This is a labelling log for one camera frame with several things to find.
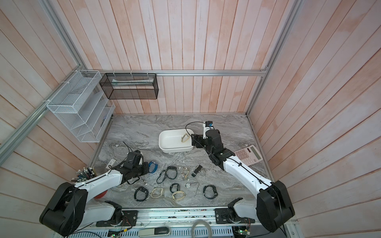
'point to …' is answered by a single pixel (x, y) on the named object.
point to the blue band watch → (156, 167)
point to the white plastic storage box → (175, 140)
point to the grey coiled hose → (200, 221)
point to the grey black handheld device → (152, 232)
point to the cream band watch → (157, 192)
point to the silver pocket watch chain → (188, 185)
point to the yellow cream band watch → (178, 192)
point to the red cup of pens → (85, 174)
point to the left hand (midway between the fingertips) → (149, 169)
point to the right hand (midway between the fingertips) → (197, 134)
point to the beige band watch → (182, 137)
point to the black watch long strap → (171, 167)
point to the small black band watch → (178, 187)
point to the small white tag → (110, 163)
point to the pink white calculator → (249, 155)
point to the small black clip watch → (198, 168)
